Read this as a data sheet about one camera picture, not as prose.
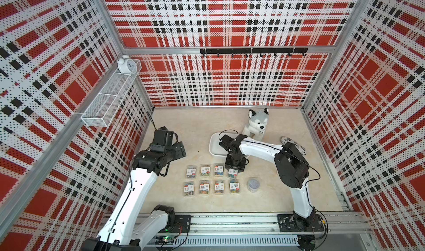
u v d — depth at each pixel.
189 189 0.82
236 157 0.77
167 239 0.70
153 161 0.47
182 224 0.74
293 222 0.73
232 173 0.86
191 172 0.88
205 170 0.88
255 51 0.89
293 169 0.52
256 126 0.92
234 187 0.82
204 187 0.82
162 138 0.54
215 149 0.97
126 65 0.80
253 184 0.82
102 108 0.89
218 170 0.88
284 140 0.99
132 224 0.41
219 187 0.82
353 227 0.74
